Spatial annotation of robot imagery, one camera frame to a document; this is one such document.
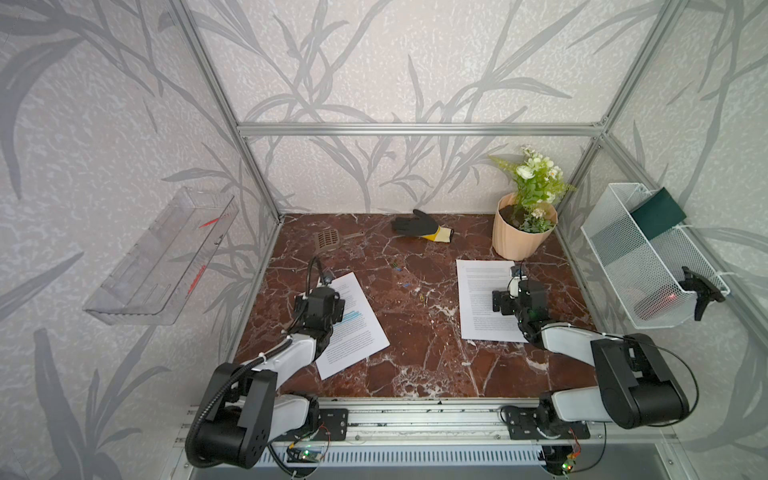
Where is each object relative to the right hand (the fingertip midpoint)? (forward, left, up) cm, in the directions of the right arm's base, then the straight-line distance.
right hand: (510, 287), depth 94 cm
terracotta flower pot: (+14, -3, +11) cm, 18 cm away
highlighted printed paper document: (-14, +48, -4) cm, 51 cm away
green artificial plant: (+21, -7, +24) cm, 33 cm away
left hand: (-4, +60, +2) cm, 60 cm away
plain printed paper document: (+6, +9, -6) cm, 12 cm away
